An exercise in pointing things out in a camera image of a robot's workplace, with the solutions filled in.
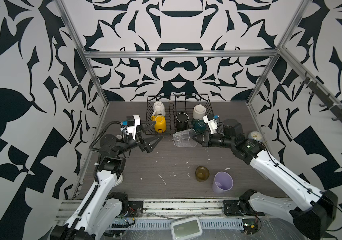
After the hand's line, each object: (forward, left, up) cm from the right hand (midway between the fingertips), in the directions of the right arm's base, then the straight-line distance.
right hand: (193, 137), depth 69 cm
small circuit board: (-32, -26, -29) cm, 50 cm away
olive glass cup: (-8, -6, -26) cm, 28 cm away
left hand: (-1, +15, +10) cm, 18 cm away
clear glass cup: (+1, +3, -3) cm, 5 cm away
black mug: (+21, +4, -15) cm, 26 cm away
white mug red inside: (+31, -8, -17) cm, 36 cm away
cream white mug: (+32, +18, -15) cm, 39 cm away
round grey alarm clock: (+15, -43, -24) cm, 52 cm away
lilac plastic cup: (-13, -16, -23) cm, 31 cm away
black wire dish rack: (+32, +10, -21) cm, 40 cm away
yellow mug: (+19, +17, -18) cm, 32 cm away
